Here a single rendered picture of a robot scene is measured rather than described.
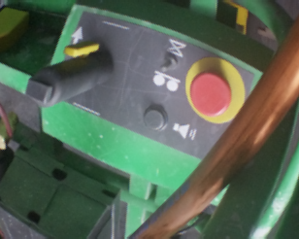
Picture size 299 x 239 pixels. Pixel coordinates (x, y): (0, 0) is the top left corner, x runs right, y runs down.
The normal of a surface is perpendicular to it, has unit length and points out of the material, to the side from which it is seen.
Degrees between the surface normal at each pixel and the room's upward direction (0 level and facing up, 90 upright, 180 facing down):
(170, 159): 90
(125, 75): 58
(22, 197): 0
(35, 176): 0
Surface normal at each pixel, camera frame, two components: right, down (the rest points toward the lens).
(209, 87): -0.33, 0.20
